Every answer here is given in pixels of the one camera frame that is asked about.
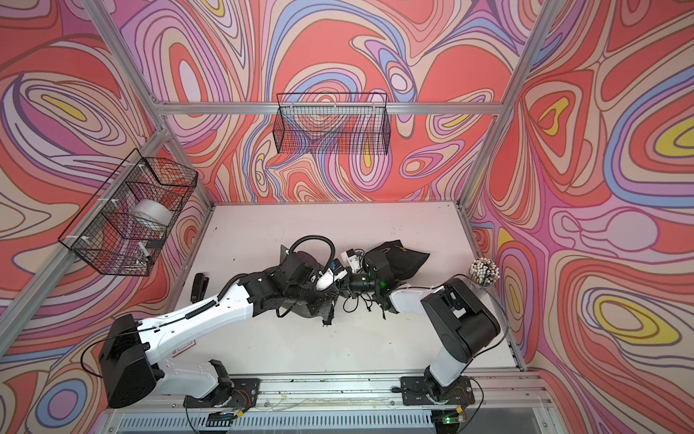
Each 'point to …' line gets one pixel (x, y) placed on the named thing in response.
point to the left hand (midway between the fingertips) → (340, 297)
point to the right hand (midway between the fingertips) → (323, 290)
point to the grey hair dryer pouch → (303, 309)
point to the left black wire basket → (126, 223)
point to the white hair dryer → (325, 279)
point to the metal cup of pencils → (484, 271)
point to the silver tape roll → (153, 210)
